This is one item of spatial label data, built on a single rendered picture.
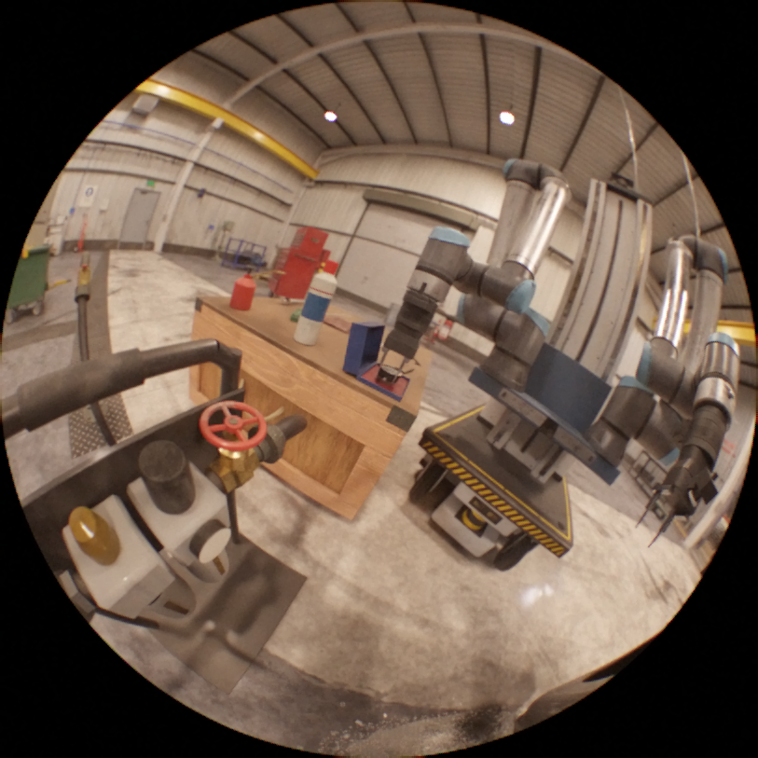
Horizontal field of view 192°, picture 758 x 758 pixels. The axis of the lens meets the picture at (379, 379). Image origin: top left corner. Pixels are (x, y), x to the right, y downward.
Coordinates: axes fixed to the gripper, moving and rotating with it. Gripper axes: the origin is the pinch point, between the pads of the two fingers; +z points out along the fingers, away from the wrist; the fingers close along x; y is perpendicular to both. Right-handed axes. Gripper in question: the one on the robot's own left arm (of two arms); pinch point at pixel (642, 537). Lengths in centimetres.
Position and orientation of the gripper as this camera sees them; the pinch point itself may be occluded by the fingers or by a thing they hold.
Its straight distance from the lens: 42.2
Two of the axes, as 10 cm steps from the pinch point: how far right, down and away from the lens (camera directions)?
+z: -7.1, 6.9, 1.1
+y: -5.0, -3.9, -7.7
